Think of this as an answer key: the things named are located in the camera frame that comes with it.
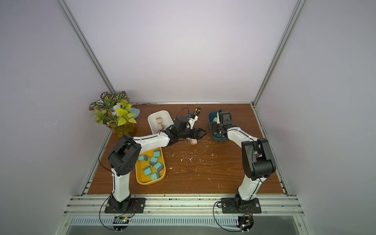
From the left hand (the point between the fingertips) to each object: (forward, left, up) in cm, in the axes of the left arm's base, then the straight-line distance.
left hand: (205, 132), depth 87 cm
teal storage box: (+2, -7, -9) cm, 11 cm away
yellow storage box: (-23, +29, -11) cm, 38 cm away
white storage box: (+19, +28, -13) cm, 36 cm away
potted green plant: (+8, +55, +11) cm, 57 cm away
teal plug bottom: (-17, +28, -11) cm, 35 cm away
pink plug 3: (+12, +33, -13) cm, 37 cm away
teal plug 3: (-20, +34, -11) cm, 41 cm away
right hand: (+11, -9, -4) cm, 14 cm away
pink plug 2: (+19, +34, -13) cm, 41 cm away
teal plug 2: (-14, +32, -11) cm, 36 cm away
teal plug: (-9, +30, -10) cm, 33 cm away
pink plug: (0, +8, -11) cm, 13 cm away
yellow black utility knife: (+28, +5, -12) cm, 31 cm away
